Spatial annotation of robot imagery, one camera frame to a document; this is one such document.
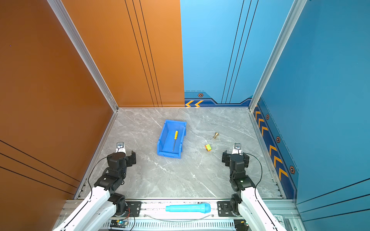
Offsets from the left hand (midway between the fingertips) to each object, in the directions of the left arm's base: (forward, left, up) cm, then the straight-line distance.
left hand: (123, 151), depth 83 cm
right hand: (+1, -64, -1) cm, 64 cm away
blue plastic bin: (+13, -22, -11) cm, 28 cm away
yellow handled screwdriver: (+16, -28, -9) cm, 33 cm away
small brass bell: (+19, -57, -9) cm, 61 cm away
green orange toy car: (+8, -51, -8) cm, 52 cm away
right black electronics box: (-33, -65, -13) cm, 74 cm away
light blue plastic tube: (-27, -45, -7) cm, 53 cm away
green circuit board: (-33, -3, -12) cm, 35 cm away
